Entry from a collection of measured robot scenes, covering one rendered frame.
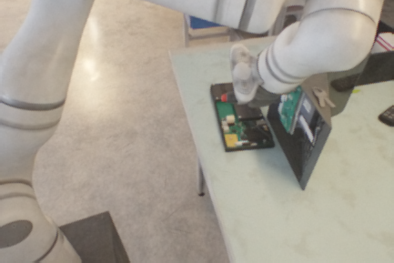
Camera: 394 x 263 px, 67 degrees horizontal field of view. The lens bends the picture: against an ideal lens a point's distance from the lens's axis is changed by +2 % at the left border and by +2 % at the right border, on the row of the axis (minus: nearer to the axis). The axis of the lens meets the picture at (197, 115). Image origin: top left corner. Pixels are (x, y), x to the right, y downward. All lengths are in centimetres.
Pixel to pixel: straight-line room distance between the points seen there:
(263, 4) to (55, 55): 27
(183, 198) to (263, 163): 114
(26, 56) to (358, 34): 37
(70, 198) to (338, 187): 159
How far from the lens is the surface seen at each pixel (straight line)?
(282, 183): 73
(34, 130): 45
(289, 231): 67
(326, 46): 30
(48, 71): 42
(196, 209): 180
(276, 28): 240
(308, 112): 68
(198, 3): 31
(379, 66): 107
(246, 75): 45
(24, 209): 56
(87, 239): 85
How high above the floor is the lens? 159
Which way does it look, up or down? 44 degrees down
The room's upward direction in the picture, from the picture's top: 1 degrees counter-clockwise
